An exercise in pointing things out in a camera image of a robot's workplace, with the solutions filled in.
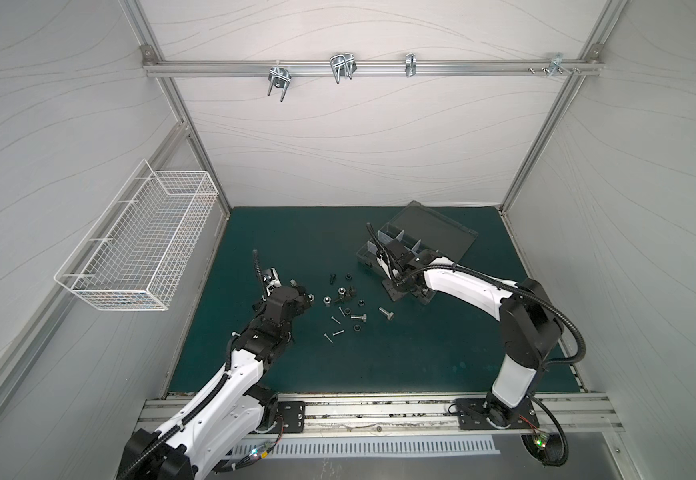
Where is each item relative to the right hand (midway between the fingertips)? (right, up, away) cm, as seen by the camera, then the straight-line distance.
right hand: (399, 279), depth 91 cm
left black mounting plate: (-29, -32, -17) cm, 46 cm away
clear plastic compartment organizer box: (+12, +16, +23) cm, 31 cm away
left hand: (-32, -1, -7) cm, 32 cm away
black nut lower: (-13, -14, -2) cm, 19 cm away
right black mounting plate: (+16, -31, -18) cm, 39 cm away
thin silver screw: (-23, -16, -3) cm, 28 cm away
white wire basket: (-65, +10, -22) cm, 69 cm away
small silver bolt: (-11, -11, -2) cm, 16 cm away
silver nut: (-22, -7, +3) cm, 24 cm away
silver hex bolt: (-3, -11, 0) cm, 11 cm away
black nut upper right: (-16, -1, +8) cm, 18 cm away
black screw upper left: (-21, -1, +9) cm, 23 cm away
